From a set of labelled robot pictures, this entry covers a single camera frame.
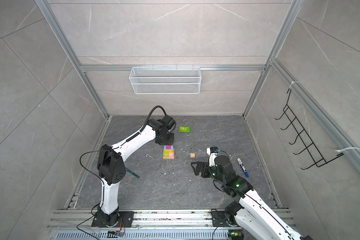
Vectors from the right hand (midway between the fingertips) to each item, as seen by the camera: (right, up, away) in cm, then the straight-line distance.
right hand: (197, 163), depth 77 cm
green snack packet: (-7, +17, +34) cm, 39 cm away
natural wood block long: (-17, -1, +19) cm, 25 cm away
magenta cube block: (-17, +6, +16) cm, 24 cm away
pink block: (-16, +1, +18) cm, 24 cm away
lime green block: (-18, +1, +19) cm, 26 cm away
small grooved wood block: (-1, 0, +19) cm, 19 cm away
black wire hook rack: (+48, +10, -13) cm, 50 cm away
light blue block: (-19, +5, +16) cm, 26 cm away
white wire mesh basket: (-20, +51, +24) cm, 60 cm away
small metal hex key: (-32, 0, +21) cm, 38 cm away
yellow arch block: (-15, +3, +18) cm, 24 cm away
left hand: (-15, +11, +13) cm, 23 cm away
